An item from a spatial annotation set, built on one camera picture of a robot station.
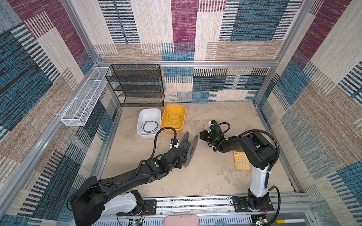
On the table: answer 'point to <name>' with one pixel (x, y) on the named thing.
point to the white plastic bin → (149, 122)
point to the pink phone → (181, 220)
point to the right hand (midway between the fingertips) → (199, 134)
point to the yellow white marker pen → (291, 221)
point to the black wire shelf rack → (137, 84)
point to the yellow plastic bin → (165, 123)
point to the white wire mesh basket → (77, 114)
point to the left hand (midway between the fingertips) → (181, 154)
